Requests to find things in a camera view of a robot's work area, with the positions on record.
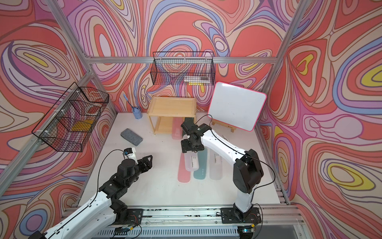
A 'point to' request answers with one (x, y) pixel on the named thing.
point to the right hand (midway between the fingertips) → (191, 152)
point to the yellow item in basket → (82, 125)
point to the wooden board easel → (214, 122)
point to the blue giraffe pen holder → (137, 111)
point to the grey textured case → (131, 136)
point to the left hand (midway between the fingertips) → (150, 158)
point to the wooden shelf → (161, 109)
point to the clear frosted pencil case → (191, 161)
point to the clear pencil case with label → (215, 165)
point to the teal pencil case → (200, 173)
